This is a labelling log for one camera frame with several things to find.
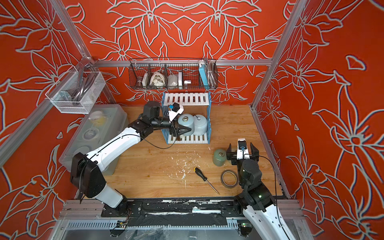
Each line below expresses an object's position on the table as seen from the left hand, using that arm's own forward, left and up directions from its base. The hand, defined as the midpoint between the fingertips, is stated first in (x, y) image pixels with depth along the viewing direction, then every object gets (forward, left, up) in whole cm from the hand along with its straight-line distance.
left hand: (188, 122), depth 72 cm
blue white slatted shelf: (+20, +2, -3) cm, 21 cm away
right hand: (-7, -25, -6) cm, 26 cm away
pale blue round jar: (+12, -6, -16) cm, 21 cm away
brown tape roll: (-19, -20, -29) cm, 40 cm away
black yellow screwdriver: (-14, -6, -28) cm, 32 cm away
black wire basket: (+38, +13, +2) cm, 41 cm away
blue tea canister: (-2, +1, +3) cm, 4 cm away
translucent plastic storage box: (+6, +52, -11) cm, 54 cm away
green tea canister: (-7, -18, -22) cm, 29 cm away
